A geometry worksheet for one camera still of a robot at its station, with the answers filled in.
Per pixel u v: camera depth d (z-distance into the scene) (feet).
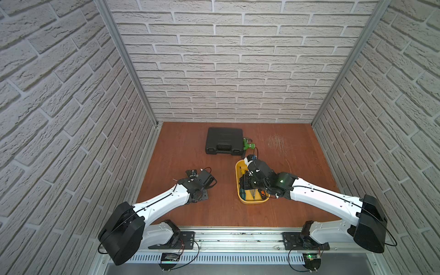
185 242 2.43
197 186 2.15
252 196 2.80
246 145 3.40
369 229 1.27
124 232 1.32
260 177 1.90
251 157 2.33
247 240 2.48
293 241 2.39
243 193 2.79
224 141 3.37
